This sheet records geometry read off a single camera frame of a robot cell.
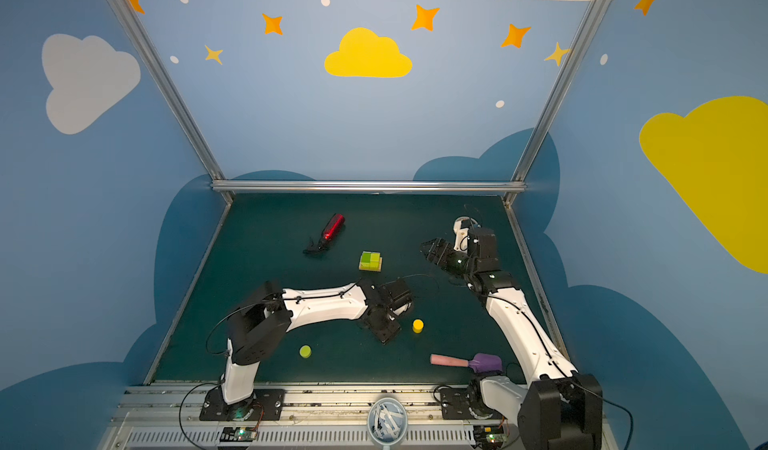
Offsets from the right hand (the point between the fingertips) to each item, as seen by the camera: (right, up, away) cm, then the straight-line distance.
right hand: (432, 247), depth 81 cm
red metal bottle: (-34, +2, +25) cm, 42 cm away
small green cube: (-20, -5, +18) cm, 27 cm away
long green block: (-20, -8, +17) cm, 28 cm away
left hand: (-11, -25, +4) cm, 28 cm away
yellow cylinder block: (-3, -23, +5) cm, 24 cm away
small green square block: (-17, -5, +19) cm, 26 cm away
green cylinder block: (-36, -29, +1) cm, 46 cm away
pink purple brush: (+13, -32, -1) cm, 34 cm away
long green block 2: (-17, -7, +19) cm, 26 cm away
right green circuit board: (+14, -46, -10) cm, 49 cm away
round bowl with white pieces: (-13, -42, -10) cm, 45 cm away
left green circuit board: (-47, -44, -11) cm, 65 cm away
